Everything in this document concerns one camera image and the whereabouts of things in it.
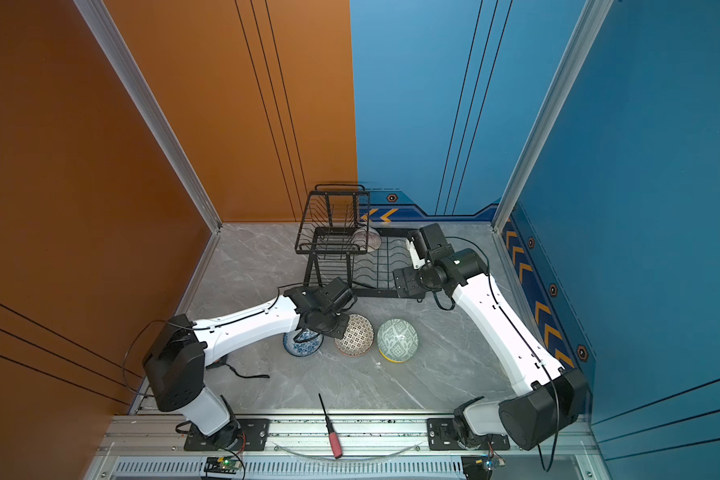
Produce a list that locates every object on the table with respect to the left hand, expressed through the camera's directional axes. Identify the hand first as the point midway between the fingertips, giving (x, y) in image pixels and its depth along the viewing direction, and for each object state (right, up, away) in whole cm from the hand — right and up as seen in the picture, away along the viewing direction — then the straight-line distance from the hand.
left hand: (343, 326), depth 85 cm
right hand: (+19, +14, -8) cm, 25 cm away
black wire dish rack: (-5, +29, +26) cm, 39 cm away
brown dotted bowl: (+4, -4, +3) cm, 6 cm away
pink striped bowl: (+7, +25, -1) cm, 26 cm away
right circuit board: (+34, -30, -14) cm, 48 cm away
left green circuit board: (-28, -30, -14) cm, 43 cm away
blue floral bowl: (-9, 0, -14) cm, 16 cm away
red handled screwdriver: (-1, -24, -12) cm, 27 cm away
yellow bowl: (+13, -9, -3) cm, 16 cm away
